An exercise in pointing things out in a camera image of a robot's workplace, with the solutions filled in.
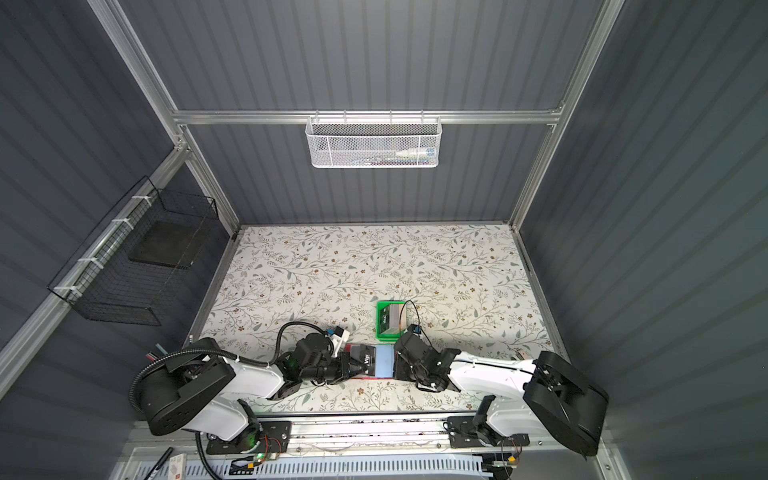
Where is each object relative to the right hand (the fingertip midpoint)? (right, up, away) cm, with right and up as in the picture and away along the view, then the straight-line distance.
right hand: (396, 371), depth 84 cm
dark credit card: (-9, +5, +1) cm, 10 cm away
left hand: (-7, +1, -2) cm, 8 cm away
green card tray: (-4, +12, +9) cm, 16 cm away
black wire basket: (-66, +29, -14) cm, 74 cm away
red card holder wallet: (-3, +1, 0) cm, 3 cm away
